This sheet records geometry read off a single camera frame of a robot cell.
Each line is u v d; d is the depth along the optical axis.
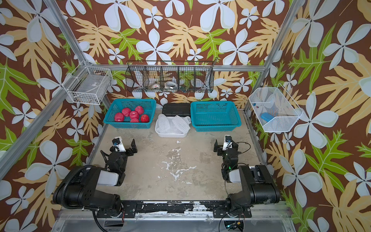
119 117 1.08
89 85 0.86
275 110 0.83
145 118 1.08
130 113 1.10
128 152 0.81
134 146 0.83
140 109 1.14
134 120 1.05
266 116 0.80
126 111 1.11
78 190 0.44
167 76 0.97
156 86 0.96
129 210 0.74
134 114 1.10
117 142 0.74
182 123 0.94
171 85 0.98
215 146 0.83
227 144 0.76
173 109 1.09
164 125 0.99
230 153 0.70
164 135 1.01
